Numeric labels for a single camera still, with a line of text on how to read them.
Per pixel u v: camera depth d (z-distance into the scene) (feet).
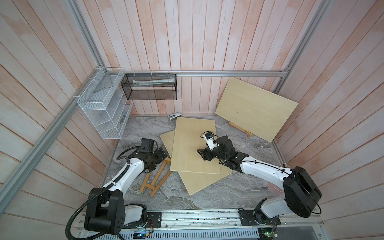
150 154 2.35
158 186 2.70
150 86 3.41
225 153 2.13
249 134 3.37
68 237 1.18
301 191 1.40
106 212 1.31
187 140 3.22
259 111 3.05
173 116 3.83
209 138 2.40
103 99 2.51
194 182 2.62
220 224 2.40
